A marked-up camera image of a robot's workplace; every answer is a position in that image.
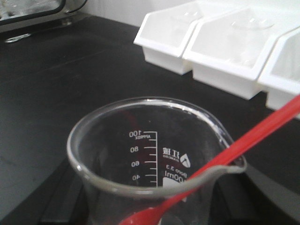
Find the clear glass beaker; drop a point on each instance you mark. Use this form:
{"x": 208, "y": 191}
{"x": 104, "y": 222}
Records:
{"x": 112, "y": 185}

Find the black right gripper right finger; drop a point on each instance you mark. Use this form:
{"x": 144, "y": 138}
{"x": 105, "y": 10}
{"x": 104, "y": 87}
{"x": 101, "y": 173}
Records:
{"x": 253, "y": 201}

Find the white plastic bin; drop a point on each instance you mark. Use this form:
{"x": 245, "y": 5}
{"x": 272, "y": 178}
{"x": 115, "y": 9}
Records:
{"x": 222, "y": 70}
{"x": 161, "y": 47}
{"x": 284, "y": 89}

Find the large steel glove box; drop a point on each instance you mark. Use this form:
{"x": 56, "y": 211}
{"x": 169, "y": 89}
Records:
{"x": 28, "y": 21}

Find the red plastic spoon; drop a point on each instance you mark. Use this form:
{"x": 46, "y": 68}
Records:
{"x": 257, "y": 126}

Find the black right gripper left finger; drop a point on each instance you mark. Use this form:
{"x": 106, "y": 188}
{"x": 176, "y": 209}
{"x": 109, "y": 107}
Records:
{"x": 63, "y": 201}

